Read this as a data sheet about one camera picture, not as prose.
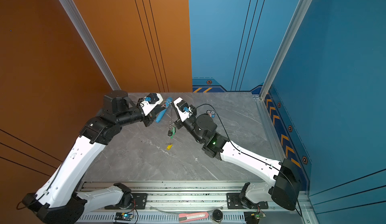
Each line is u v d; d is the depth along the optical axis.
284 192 0.38
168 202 0.76
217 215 0.62
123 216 0.71
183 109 0.50
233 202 0.72
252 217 0.70
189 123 0.57
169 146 0.92
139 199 0.74
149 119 0.54
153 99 0.50
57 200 0.37
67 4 0.74
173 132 0.71
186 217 0.69
